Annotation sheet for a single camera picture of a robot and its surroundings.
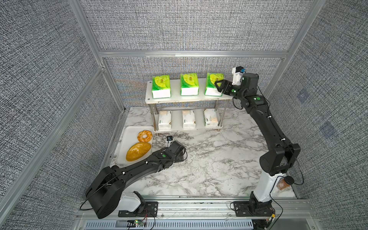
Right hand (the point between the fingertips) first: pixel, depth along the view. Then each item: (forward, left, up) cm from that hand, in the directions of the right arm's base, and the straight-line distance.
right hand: (221, 78), depth 77 cm
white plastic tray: (-11, +59, -42) cm, 73 cm away
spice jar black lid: (-44, -34, -31) cm, 64 cm away
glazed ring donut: (-12, +51, -39) cm, 65 cm away
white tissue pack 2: (-4, +17, -30) cm, 34 cm away
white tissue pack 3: (-3, +2, -29) cm, 29 cm away
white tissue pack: (-4, +33, -31) cm, 46 cm away
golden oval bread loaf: (-24, +50, -36) cm, 66 cm away
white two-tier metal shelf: (+21, +26, -39) cm, 52 cm away
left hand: (-28, +23, -33) cm, 49 cm away
